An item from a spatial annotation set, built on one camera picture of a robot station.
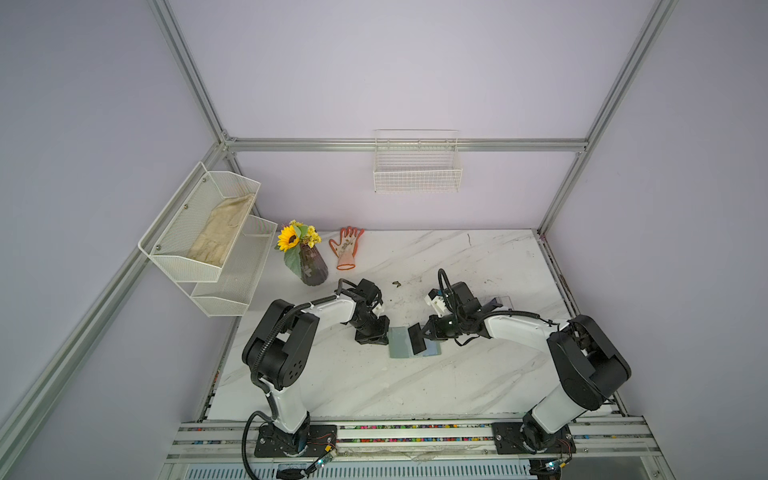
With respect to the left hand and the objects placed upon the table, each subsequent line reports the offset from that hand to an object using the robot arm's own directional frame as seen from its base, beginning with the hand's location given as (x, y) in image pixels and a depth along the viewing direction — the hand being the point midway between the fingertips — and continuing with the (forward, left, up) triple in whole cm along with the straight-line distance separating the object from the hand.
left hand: (387, 344), depth 90 cm
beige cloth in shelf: (+16, +45, +30) cm, 57 cm away
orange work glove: (+37, +16, +3) cm, 41 cm away
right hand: (+1, -9, +4) cm, 10 cm away
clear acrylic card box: (+12, -38, +6) cm, 40 cm away
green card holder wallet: (0, -4, -1) cm, 4 cm away
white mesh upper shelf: (+18, +51, +30) cm, 62 cm away
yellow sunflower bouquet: (+22, +28, +24) cm, 43 cm away
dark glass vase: (+23, +25, +9) cm, 35 cm away
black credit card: (+1, -9, +1) cm, 9 cm away
